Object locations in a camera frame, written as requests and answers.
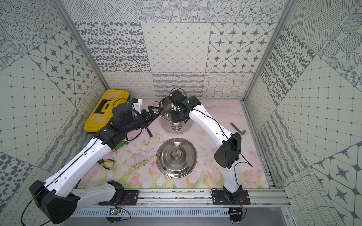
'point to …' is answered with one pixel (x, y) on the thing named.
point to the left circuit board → (114, 212)
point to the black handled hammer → (149, 133)
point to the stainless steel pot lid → (176, 157)
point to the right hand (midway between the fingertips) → (179, 118)
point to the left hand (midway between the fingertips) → (159, 109)
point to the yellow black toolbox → (102, 117)
